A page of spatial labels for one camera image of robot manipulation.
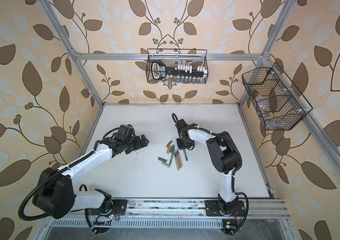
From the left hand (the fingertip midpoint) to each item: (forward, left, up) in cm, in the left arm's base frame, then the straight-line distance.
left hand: (144, 142), depth 86 cm
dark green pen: (-2, -25, -12) cm, 27 cm away
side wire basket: (+11, -69, +23) cm, 74 cm away
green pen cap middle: (+3, -16, -12) cm, 20 cm away
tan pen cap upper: (+6, -14, -12) cm, 19 cm away
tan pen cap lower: (+2, -14, -12) cm, 18 cm away
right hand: (+3, -23, -11) cm, 26 cm away
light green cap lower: (-8, -13, -12) cm, 19 cm away
